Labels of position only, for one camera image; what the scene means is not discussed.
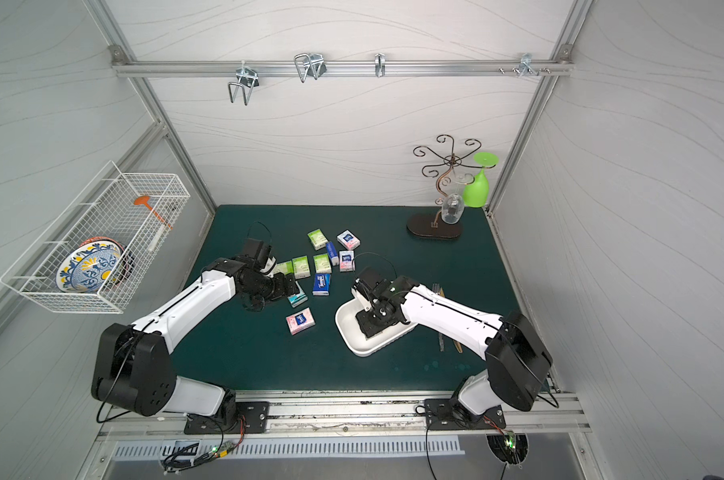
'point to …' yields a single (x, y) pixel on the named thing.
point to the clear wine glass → (452, 208)
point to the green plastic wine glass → (475, 192)
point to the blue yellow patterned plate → (86, 267)
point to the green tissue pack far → (318, 239)
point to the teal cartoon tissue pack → (298, 298)
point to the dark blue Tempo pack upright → (333, 253)
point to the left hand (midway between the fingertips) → (289, 295)
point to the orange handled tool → (143, 200)
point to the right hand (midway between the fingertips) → (368, 323)
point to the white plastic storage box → (352, 334)
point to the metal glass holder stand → (431, 226)
